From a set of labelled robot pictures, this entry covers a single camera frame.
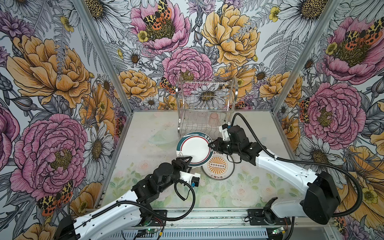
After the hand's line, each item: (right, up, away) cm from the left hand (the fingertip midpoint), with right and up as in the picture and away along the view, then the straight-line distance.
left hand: (187, 160), depth 75 cm
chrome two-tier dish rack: (+11, +33, +48) cm, 59 cm away
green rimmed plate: (+4, +7, +6) cm, 10 cm away
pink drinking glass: (+16, +21, +26) cm, 37 cm away
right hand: (+11, +5, +3) cm, 13 cm away
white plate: (+18, -11, +13) cm, 24 cm away
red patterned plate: (+19, -8, +16) cm, 26 cm away
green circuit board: (-16, -32, -4) cm, 36 cm away
